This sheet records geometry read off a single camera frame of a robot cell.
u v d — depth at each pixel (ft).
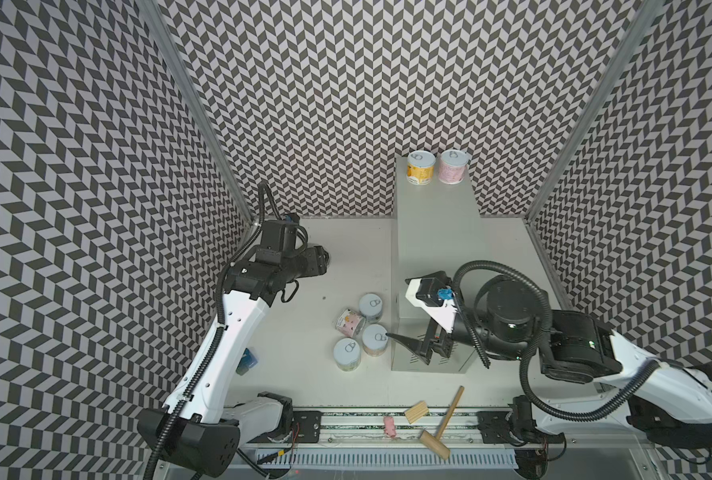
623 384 1.16
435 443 2.32
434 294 1.24
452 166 2.48
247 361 2.67
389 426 2.38
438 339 1.37
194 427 1.18
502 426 2.45
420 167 2.47
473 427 2.50
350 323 2.77
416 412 2.49
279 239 1.70
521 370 1.25
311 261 2.10
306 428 2.47
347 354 2.64
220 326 1.38
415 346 1.39
